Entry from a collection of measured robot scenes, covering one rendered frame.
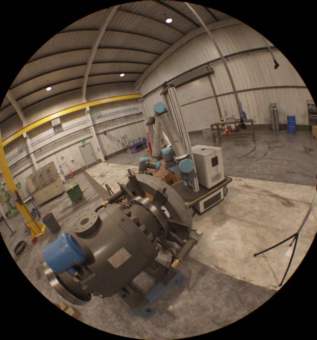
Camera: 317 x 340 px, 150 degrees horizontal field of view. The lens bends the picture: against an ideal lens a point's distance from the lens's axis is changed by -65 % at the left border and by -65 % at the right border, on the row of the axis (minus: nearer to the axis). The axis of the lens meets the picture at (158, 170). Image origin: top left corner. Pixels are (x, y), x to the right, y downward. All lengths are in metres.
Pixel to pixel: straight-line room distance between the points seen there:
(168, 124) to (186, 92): 9.28
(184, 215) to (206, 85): 9.15
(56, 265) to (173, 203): 0.76
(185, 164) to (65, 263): 1.15
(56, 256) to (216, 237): 1.49
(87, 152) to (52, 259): 11.12
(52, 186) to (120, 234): 6.21
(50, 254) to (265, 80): 9.36
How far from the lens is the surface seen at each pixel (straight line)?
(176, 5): 9.23
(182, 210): 0.84
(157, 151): 1.31
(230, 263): 1.41
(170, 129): 1.12
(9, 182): 4.06
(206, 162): 1.58
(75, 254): 0.59
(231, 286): 1.34
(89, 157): 11.53
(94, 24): 8.59
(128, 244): 0.76
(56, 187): 6.74
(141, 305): 1.13
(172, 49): 11.68
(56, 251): 0.62
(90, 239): 0.79
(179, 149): 1.15
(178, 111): 1.47
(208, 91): 9.46
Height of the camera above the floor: 1.30
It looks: 19 degrees down
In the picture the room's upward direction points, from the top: 17 degrees counter-clockwise
